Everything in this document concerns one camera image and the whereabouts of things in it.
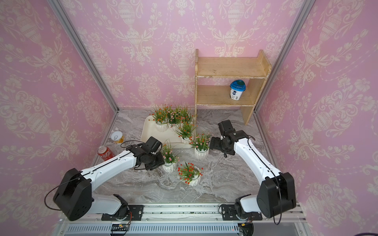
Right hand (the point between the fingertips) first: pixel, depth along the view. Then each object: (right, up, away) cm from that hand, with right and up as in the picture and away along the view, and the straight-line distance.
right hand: (218, 146), depth 84 cm
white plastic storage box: (-48, +9, +25) cm, 55 cm away
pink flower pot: (-26, +16, +12) cm, 33 cm away
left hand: (-31, -10, 0) cm, 33 cm away
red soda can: (-66, -4, +1) cm, 66 cm away
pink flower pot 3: (-27, -5, -6) cm, 28 cm away
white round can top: (-66, +5, +14) cm, 68 cm away
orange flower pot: (-36, +18, +13) cm, 42 cm away
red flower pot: (-16, -12, -8) cm, 22 cm away
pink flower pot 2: (-10, +2, 0) cm, 10 cm away
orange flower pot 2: (-19, +8, +6) cm, 22 cm away
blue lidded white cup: (+13, +36, +8) cm, 39 cm away
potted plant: (-20, +19, +15) cm, 31 cm away
